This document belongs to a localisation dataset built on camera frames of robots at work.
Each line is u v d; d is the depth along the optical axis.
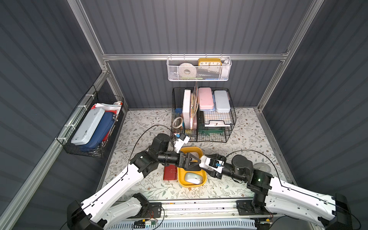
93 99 0.79
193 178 0.83
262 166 0.87
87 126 0.65
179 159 0.58
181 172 0.87
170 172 0.85
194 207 0.76
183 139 0.63
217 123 0.89
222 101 0.94
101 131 0.67
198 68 0.88
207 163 0.58
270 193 0.51
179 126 0.99
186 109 0.85
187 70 0.85
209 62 0.87
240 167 0.52
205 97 0.92
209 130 0.93
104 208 0.42
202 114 0.93
